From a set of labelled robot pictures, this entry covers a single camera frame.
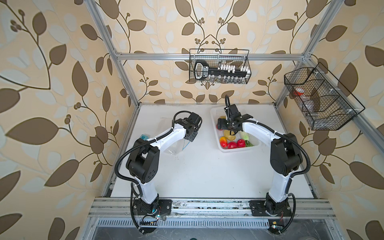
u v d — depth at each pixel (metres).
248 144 0.92
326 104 0.73
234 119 0.73
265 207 0.69
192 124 0.70
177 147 0.96
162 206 0.74
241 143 0.93
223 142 0.94
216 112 1.05
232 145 0.91
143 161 0.48
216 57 0.89
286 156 0.50
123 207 0.77
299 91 0.81
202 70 0.83
